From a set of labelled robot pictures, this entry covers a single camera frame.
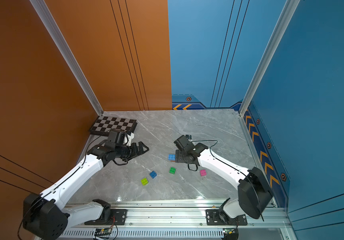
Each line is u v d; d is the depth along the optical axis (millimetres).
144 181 834
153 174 867
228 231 723
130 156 700
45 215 389
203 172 859
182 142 644
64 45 828
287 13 710
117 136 619
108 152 564
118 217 740
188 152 610
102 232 722
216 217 731
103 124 1085
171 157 914
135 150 696
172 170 888
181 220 738
